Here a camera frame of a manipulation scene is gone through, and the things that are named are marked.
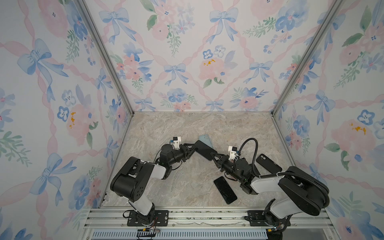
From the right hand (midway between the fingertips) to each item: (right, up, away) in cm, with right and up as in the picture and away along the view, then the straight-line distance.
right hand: (209, 153), depth 81 cm
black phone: (-2, +1, +5) cm, 5 cm away
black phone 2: (+9, -21, +3) cm, 23 cm away
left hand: (-6, +3, +2) cm, 7 cm away
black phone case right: (+38, -9, +12) cm, 41 cm away
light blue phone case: (-1, +6, +23) cm, 24 cm away
